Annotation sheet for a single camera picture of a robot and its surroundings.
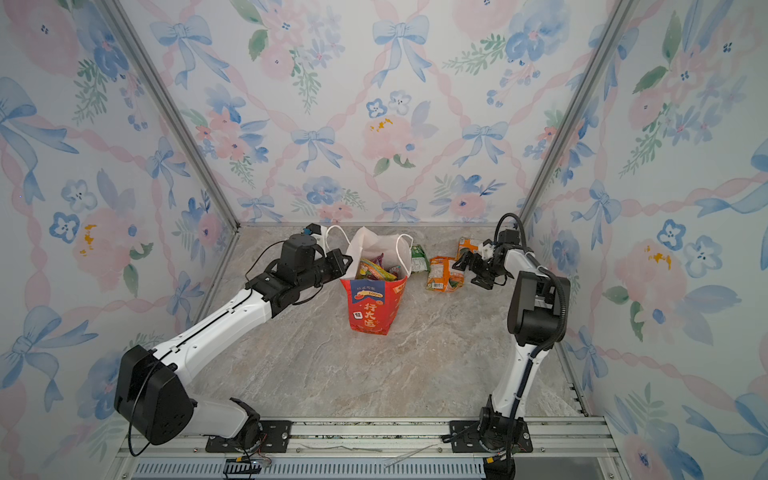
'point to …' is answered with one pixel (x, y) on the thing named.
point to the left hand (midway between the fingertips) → (356, 255)
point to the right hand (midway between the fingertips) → (465, 270)
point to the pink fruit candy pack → (369, 268)
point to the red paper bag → (373, 304)
